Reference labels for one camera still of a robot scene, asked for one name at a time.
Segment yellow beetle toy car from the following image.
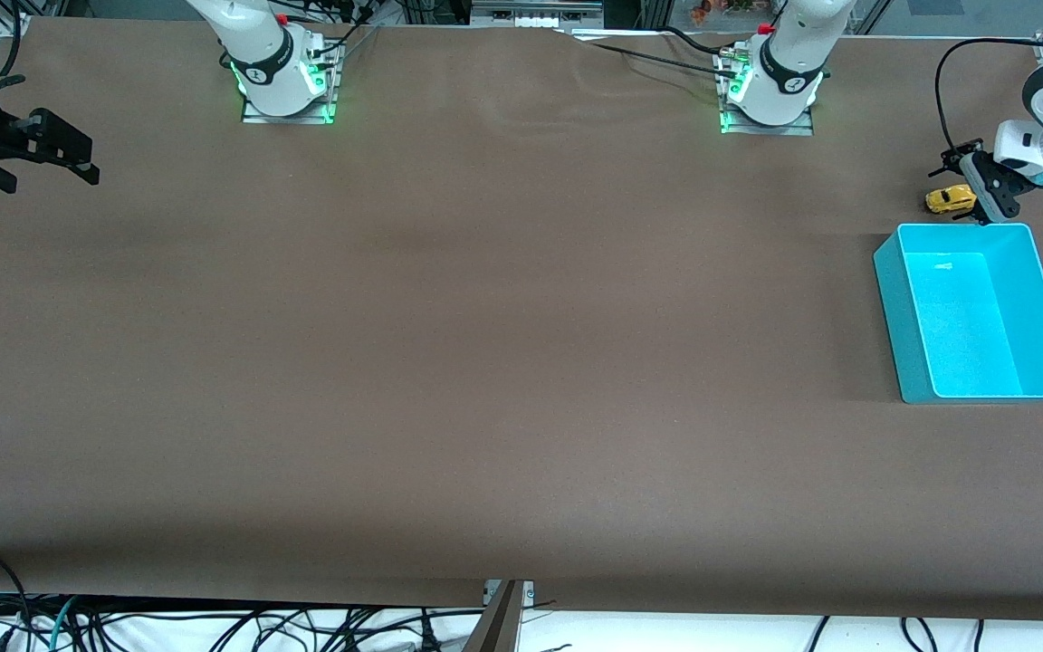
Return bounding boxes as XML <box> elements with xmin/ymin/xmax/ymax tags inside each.
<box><xmin>926</xmin><ymin>185</ymin><xmax>978</xmax><ymax>216</ymax></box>

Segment turquoise plastic bin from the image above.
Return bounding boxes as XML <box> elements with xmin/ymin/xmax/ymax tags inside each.
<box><xmin>873</xmin><ymin>222</ymin><xmax>1043</xmax><ymax>405</ymax></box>

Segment colourful background objects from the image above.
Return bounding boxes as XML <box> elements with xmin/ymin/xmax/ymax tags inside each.
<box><xmin>692</xmin><ymin>0</ymin><xmax>762</xmax><ymax>23</ymax></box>

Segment white power strip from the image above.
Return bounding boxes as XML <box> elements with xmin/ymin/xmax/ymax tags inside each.
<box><xmin>472</xmin><ymin>2</ymin><xmax>604</xmax><ymax>28</ymax></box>

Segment dark table support strut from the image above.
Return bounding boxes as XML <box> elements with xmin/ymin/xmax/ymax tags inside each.
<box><xmin>463</xmin><ymin>580</ymin><xmax>524</xmax><ymax>652</ymax></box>

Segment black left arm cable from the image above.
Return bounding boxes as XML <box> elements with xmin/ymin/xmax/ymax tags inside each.
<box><xmin>934</xmin><ymin>37</ymin><xmax>1043</xmax><ymax>157</ymax></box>

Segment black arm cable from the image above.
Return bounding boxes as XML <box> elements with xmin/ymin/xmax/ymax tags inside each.
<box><xmin>0</xmin><ymin>0</ymin><xmax>27</xmax><ymax>81</ymax></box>
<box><xmin>934</xmin><ymin>37</ymin><xmax>1043</xmax><ymax>157</ymax></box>

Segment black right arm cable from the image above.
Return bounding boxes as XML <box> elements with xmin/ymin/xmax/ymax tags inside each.
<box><xmin>0</xmin><ymin>0</ymin><xmax>27</xmax><ymax>81</ymax></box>

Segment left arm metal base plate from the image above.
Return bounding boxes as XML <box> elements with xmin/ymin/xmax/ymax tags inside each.
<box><xmin>716</xmin><ymin>50</ymin><xmax>817</xmax><ymax>137</ymax></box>

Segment short black table cable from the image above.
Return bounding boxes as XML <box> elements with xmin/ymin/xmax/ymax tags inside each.
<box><xmin>662</xmin><ymin>25</ymin><xmax>740</xmax><ymax>57</ymax></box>

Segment long black table cable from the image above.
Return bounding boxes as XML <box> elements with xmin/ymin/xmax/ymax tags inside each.
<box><xmin>558</xmin><ymin>29</ymin><xmax>744</xmax><ymax>82</ymax></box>

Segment green floor cable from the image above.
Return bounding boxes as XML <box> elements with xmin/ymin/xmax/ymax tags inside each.
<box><xmin>49</xmin><ymin>596</ymin><xmax>81</xmax><ymax>652</ymax></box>

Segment metal table edge bracket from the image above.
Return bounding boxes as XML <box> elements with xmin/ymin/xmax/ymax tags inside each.
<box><xmin>483</xmin><ymin>580</ymin><xmax>537</xmax><ymax>606</ymax></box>

